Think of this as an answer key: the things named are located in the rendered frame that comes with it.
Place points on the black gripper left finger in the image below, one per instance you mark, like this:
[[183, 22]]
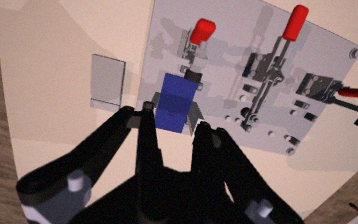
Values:
[[55, 192]]

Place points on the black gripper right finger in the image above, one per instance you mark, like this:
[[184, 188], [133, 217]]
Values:
[[247, 187]]

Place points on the blue rectangular plate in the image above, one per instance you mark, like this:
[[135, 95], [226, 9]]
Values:
[[174, 103]]

